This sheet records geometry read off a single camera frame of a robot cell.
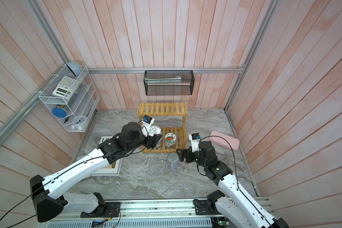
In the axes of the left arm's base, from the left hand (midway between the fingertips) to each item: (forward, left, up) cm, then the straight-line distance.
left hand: (154, 134), depth 73 cm
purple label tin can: (-6, -10, -19) cm, 22 cm away
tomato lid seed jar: (+7, -9, -17) cm, 20 cm away
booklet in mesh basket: (+37, -3, +8) cm, 38 cm away
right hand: (-2, -16, -9) cm, 18 cm away
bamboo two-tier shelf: (+18, -12, +1) cm, 22 cm away
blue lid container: (+11, +53, +4) cm, 55 cm away
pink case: (+9, -53, -22) cm, 59 cm away
